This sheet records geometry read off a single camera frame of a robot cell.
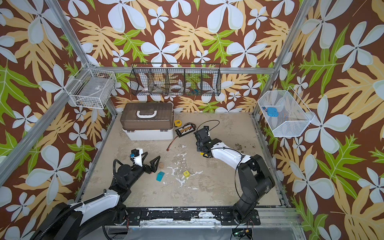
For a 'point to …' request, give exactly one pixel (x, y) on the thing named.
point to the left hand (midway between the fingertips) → (152, 153)
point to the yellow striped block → (202, 153)
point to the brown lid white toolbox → (147, 121)
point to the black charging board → (185, 130)
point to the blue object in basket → (272, 112)
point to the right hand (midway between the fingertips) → (202, 143)
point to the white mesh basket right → (294, 116)
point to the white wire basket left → (92, 89)
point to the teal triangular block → (159, 176)
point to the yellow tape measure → (177, 123)
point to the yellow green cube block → (186, 173)
